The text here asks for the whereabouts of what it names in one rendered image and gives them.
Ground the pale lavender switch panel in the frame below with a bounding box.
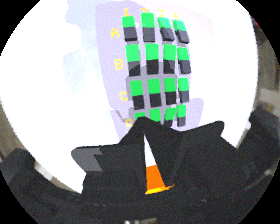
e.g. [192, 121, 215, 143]
[95, 0, 217, 141]

